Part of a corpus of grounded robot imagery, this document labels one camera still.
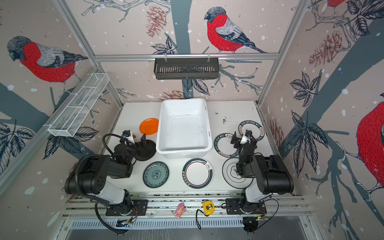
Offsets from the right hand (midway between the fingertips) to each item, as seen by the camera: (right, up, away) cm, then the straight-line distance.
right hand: (243, 134), depth 89 cm
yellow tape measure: (-23, -34, -16) cm, 44 cm away
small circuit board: (-64, -40, -18) cm, 78 cm away
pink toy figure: (-36, -34, -18) cm, 53 cm away
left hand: (-65, +1, 0) cm, 65 cm away
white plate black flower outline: (-8, -24, -5) cm, 25 cm away
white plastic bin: (-38, +1, +16) cm, 41 cm away
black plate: (-58, -9, -4) cm, 59 cm away
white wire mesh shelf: (-92, +17, -10) cm, 94 cm away
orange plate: (-63, +4, +19) cm, 66 cm away
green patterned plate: (-52, -22, -5) cm, 57 cm away
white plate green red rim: (-28, -23, -1) cm, 36 cm away
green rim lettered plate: (+15, +2, +17) cm, 23 cm away
